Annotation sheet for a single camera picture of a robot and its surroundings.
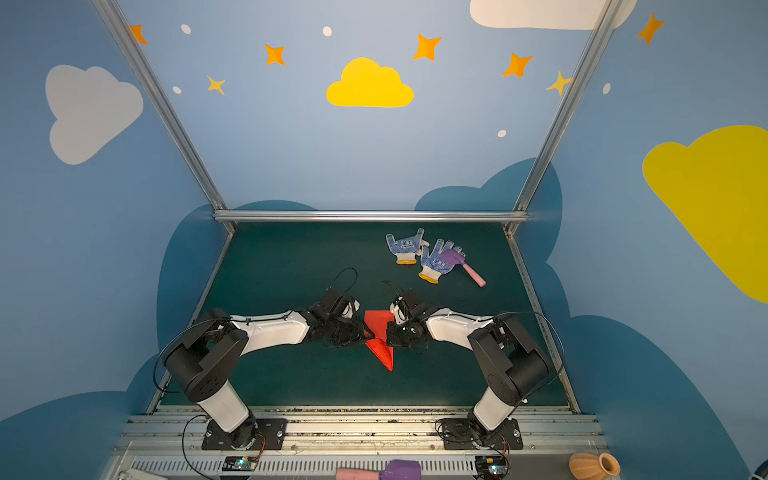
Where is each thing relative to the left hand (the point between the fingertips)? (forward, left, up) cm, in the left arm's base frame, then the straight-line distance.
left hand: (374, 339), depth 87 cm
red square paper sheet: (+4, -1, +4) cm, 5 cm away
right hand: (+2, -4, -3) cm, 5 cm away
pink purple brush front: (-31, -6, -2) cm, 32 cm away
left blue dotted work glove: (+38, -11, -3) cm, 40 cm away
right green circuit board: (-30, -30, -5) cm, 42 cm away
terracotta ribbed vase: (-31, -48, +8) cm, 57 cm away
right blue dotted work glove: (+31, -21, -4) cm, 38 cm away
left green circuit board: (-30, +32, -5) cm, 44 cm away
